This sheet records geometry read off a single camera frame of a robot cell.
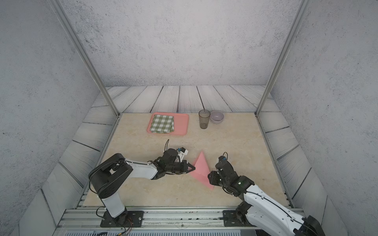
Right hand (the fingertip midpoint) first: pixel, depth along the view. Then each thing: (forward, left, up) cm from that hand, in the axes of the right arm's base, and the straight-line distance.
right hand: (211, 176), depth 81 cm
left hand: (+4, +7, 0) cm, 8 cm away
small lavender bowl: (+48, -7, -3) cm, 48 cm away
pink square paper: (+4, +5, -3) cm, 7 cm away
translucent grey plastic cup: (+41, +2, +6) cm, 42 cm away
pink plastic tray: (+48, +20, -7) cm, 52 cm away
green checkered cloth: (+43, +34, -5) cm, 55 cm away
